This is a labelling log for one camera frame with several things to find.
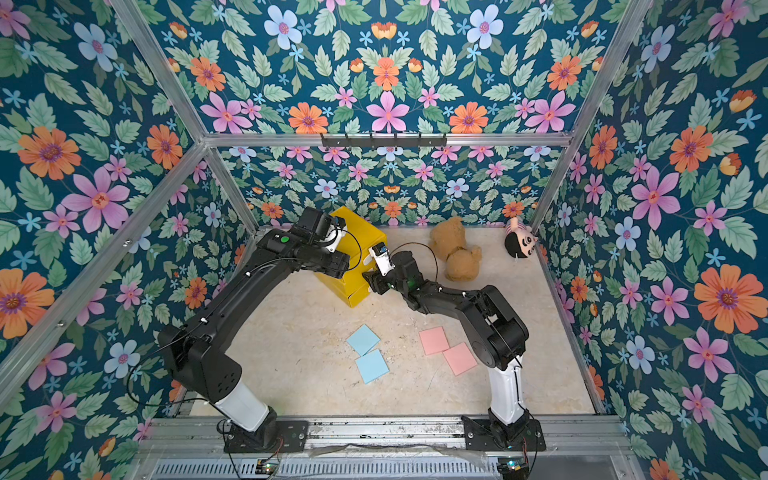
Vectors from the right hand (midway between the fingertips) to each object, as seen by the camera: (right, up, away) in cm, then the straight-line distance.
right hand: (372, 267), depth 93 cm
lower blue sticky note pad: (+1, -28, -8) cm, 30 cm away
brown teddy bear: (+25, +9, +9) cm, 28 cm away
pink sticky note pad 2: (+27, -27, -7) cm, 38 cm away
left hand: (-7, +2, -12) cm, 14 cm away
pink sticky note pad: (+19, -23, -3) cm, 30 cm away
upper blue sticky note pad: (-3, -22, -2) cm, 23 cm away
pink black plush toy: (+51, +9, +11) cm, 53 cm away
